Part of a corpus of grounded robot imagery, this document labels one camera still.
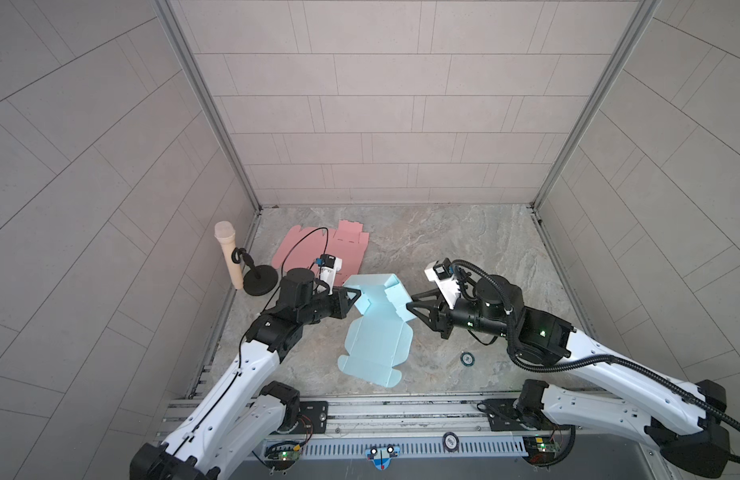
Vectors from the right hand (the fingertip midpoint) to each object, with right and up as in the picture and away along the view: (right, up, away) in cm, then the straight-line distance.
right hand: (409, 310), depth 61 cm
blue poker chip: (+17, -19, +19) cm, 32 cm away
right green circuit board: (+31, -33, +7) cm, 46 cm away
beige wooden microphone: (-46, +16, +14) cm, 50 cm away
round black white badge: (+10, -32, +7) cm, 34 cm away
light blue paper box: (-6, -9, +9) cm, 14 cm away
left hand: (-10, +1, +12) cm, 15 cm away
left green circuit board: (-28, -33, +4) cm, 43 cm away
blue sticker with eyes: (-6, -34, +4) cm, 34 cm away
